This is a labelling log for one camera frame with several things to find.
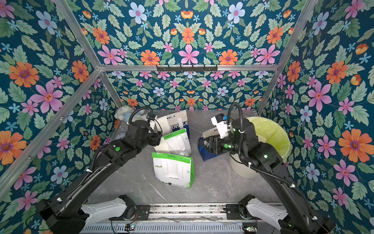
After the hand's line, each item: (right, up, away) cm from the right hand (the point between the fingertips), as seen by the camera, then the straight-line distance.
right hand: (207, 137), depth 60 cm
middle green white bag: (-15, -5, +19) cm, 24 cm away
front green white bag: (-15, -17, +11) cm, 26 cm away
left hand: (-24, +3, +12) cm, 27 cm away
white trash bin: (+23, -22, +29) cm, 43 cm away
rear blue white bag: (-18, +6, +27) cm, 33 cm away
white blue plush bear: (-58, +13, +46) cm, 75 cm away
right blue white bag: (+2, -14, +31) cm, 34 cm away
